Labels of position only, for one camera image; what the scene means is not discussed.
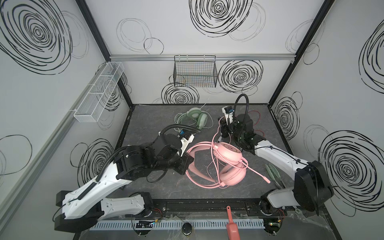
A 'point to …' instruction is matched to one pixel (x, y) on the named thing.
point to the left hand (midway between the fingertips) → (195, 162)
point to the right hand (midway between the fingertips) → (218, 118)
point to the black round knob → (187, 228)
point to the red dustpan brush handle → (232, 230)
